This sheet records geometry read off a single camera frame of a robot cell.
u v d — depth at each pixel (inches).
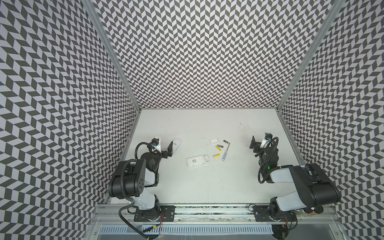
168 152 31.7
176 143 38.2
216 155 36.8
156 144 29.1
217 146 38.6
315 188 17.2
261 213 29.0
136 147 25.2
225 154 36.9
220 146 39.0
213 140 39.7
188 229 27.3
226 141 39.8
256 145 31.9
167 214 28.5
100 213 29.0
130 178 17.7
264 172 27.4
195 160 35.2
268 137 29.2
